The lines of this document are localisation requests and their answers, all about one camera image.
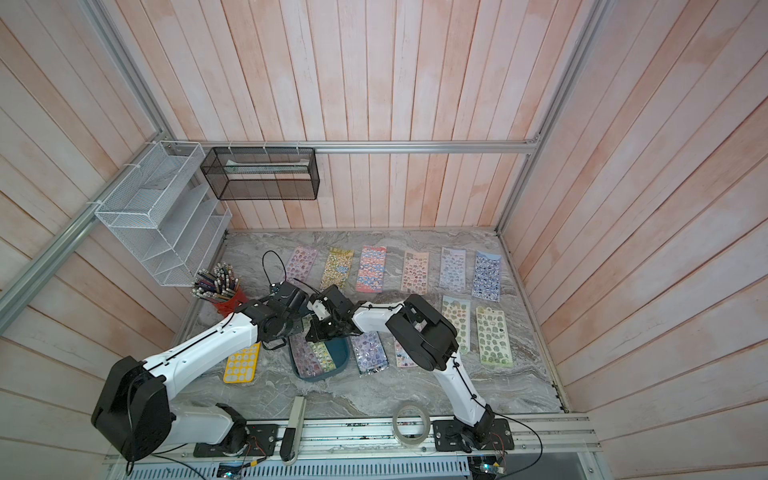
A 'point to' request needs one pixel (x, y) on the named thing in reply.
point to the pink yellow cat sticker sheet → (402, 357)
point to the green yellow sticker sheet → (323, 356)
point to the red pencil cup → (220, 287)
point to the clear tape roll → (426, 424)
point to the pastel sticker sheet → (415, 272)
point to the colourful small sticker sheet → (337, 268)
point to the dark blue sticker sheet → (487, 276)
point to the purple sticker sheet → (369, 353)
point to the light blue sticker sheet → (453, 270)
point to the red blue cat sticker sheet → (371, 269)
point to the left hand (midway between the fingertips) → (291, 328)
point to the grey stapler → (294, 431)
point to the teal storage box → (339, 348)
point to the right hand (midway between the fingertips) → (307, 339)
